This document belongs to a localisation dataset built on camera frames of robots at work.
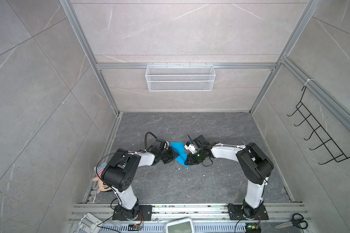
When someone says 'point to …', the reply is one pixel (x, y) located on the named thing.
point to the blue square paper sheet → (179, 147)
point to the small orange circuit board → (135, 227)
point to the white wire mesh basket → (181, 77)
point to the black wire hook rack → (317, 128)
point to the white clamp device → (89, 224)
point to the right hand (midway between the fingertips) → (186, 162)
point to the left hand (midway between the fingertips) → (179, 151)
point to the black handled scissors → (297, 220)
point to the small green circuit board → (253, 227)
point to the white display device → (183, 225)
